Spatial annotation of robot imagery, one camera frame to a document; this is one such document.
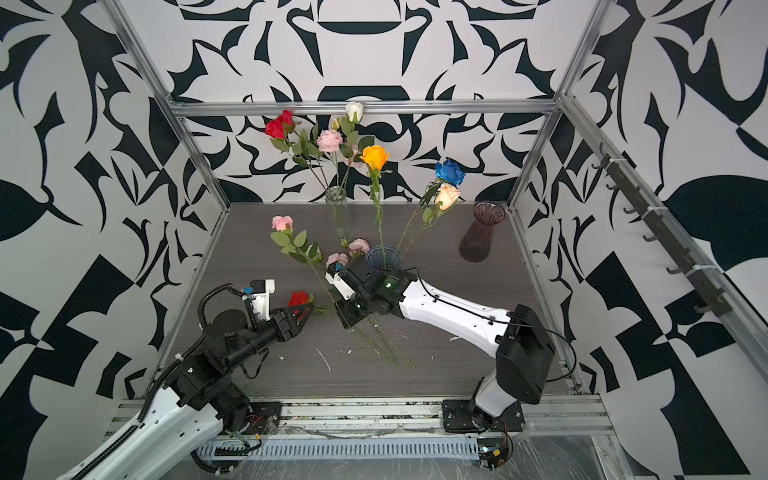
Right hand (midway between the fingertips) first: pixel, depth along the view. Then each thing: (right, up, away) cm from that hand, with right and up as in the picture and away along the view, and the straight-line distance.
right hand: (338, 312), depth 76 cm
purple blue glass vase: (+11, +13, +7) cm, 19 cm away
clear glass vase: (-4, +22, +33) cm, 40 cm away
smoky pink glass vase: (+43, +16, +30) cm, 55 cm away
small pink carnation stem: (+11, +10, -15) cm, 21 cm away
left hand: (-6, +3, -5) cm, 8 cm away
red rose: (-14, +1, +14) cm, 20 cm away
